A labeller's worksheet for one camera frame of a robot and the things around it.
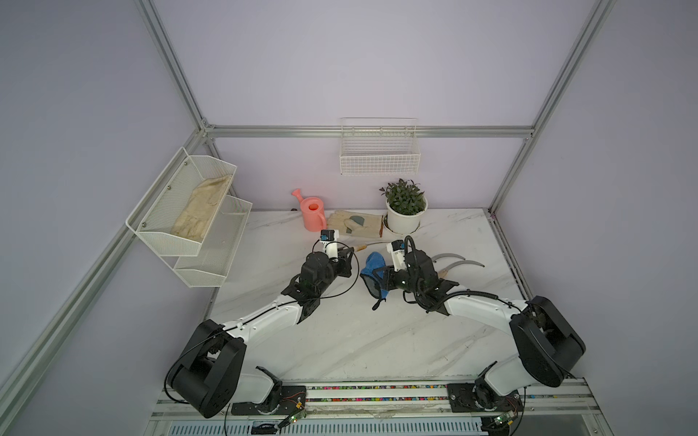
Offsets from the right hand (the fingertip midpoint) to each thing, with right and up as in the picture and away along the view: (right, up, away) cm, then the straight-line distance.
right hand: (376, 274), depth 87 cm
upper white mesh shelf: (-59, +20, -9) cm, 63 cm away
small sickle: (-3, +9, +6) cm, 11 cm away
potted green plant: (+12, +25, +13) cm, 30 cm away
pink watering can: (-24, +23, +19) cm, 38 cm away
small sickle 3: (+26, -1, +12) cm, 28 cm away
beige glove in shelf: (-53, +18, -9) cm, 57 cm away
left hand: (-9, +8, -4) cm, 12 cm away
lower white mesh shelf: (-55, +6, +5) cm, 56 cm away
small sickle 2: (+33, +5, +20) cm, 39 cm away
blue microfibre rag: (0, +4, -1) cm, 5 cm away
